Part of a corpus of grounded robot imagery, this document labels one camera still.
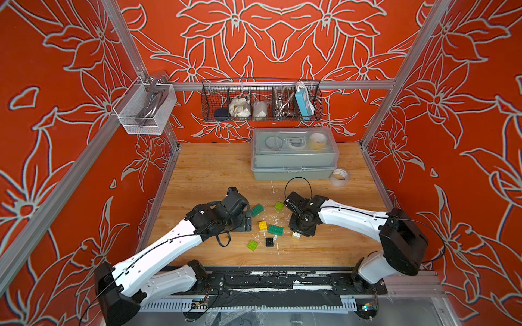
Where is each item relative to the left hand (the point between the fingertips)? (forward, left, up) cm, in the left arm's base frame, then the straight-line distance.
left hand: (243, 219), depth 74 cm
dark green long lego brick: (+11, -4, -14) cm, 18 cm away
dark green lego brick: (+2, -13, -14) cm, 19 cm away
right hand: (+1, -18, -12) cm, 22 cm away
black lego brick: (-3, -10, -13) cm, 17 cm away
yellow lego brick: (+3, -7, -11) cm, 13 cm away
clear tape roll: (+31, -45, -15) cm, 57 cm away
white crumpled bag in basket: (+46, +6, +18) cm, 50 cm away
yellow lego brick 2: (-1, -21, -11) cm, 24 cm away
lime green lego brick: (-5, -3, -14) cm, 15 cm away
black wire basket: (+58, -1, +15) cm, 60 cm away
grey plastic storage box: (+30, -20, +6) cm, 36 cm away
